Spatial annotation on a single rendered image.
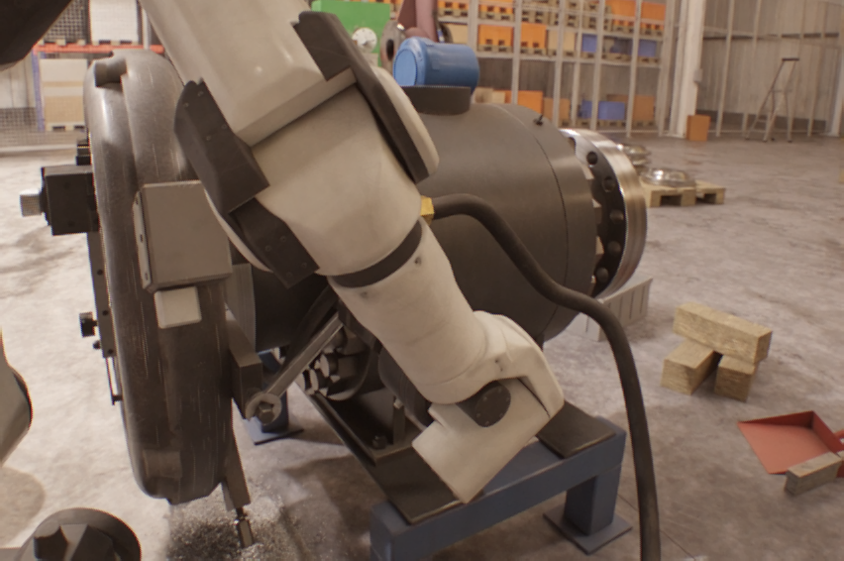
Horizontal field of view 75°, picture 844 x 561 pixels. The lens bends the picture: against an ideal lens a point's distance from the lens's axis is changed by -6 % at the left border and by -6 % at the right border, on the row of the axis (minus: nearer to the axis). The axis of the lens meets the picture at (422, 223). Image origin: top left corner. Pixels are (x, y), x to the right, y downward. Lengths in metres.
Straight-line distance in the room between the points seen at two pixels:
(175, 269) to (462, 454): 0.33
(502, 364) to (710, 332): 1.74
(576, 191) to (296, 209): 0.90
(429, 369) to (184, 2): 0.27
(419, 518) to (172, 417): 0.44
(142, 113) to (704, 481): 1.47
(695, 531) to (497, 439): 1.07
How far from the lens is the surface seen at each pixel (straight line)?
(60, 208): 0.99
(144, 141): 0.78
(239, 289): 0.90
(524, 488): 1.15
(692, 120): 12.12
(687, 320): 2.18
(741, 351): 2.11
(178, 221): 0.63
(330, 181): 0.33
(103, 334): 1.15
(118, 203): 0.76
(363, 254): 0.33
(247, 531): 1.02
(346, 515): 1.42
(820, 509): 1.71
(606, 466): 1.32
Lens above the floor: 0.94
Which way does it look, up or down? 14 degrees down
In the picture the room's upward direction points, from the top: 1 degrees clockwise
